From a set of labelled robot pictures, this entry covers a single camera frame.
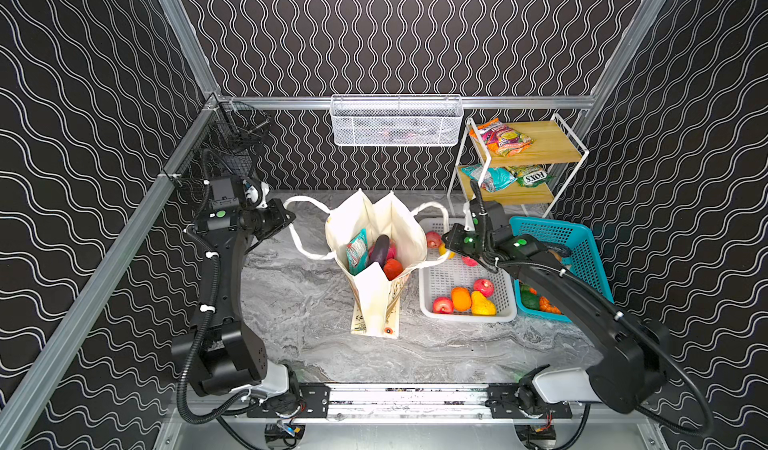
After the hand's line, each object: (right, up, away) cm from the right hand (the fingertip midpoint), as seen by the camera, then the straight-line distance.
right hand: (443, 237), depth 81 cm
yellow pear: (+11, -19, +3) cm, 23 cm away
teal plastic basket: (+47, -9, +13) cm, 50 cm away
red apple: (0, -1, +15) cm, 15 cm away
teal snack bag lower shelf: (+21, +19, +19) cm, 34 cm away
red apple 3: (+1, -20, +4) cm, 20 cm away
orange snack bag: (+17, +28, +4) cm, 33 cm away
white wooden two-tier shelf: (+21, +21, +3) cm, 30 cm away
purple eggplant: (-17, -4, +8) cm, 19 cm away
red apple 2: (+14, -15, +9) cm, 22 cm away
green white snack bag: (+33, +20, +19) cm, 43 cm away
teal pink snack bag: (-24, -5, +5) cm, 25 cm away
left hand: (-38, +6, -3) cm, 38 cm away
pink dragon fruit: (-13, -5, +14) cm, 20 cm away
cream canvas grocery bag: (-31, +1, -4) cm, 32 cm away
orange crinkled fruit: (+6, -18, +6) cm, 20 cm away
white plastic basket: (+4, -17, +9) cm, 20 cm away
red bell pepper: (-14, -9, +5) cm, 17 cm away
